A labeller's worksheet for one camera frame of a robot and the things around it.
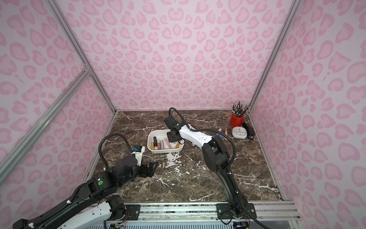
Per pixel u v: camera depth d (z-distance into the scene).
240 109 1.01
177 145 0.98
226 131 1.06
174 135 0.70
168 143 1.00
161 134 1.03
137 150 0.63
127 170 0.53
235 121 1.04
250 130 1.01
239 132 1.02
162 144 0.98
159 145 0.98
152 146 0.98
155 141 0.99
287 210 0.75
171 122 0.77
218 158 0.56
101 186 0.49
